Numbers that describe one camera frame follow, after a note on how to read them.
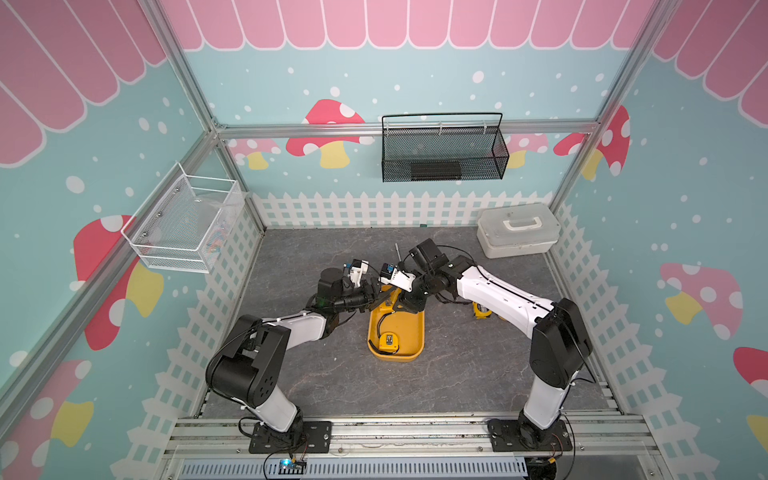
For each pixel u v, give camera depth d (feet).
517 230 3.47
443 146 3.09
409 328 3.01
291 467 2.38
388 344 2.88
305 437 2.42
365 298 2.55
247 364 1.52
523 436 2.19
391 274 2.43
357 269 2.73
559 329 1.75
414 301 2.47
